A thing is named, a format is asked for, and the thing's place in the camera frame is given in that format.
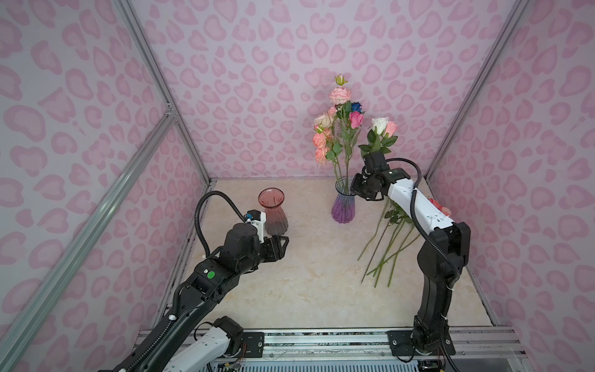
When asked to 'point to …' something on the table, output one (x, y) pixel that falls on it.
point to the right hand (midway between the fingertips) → (352, 185)
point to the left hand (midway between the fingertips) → (283, 237)
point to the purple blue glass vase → (343, 210)
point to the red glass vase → (272, 199)
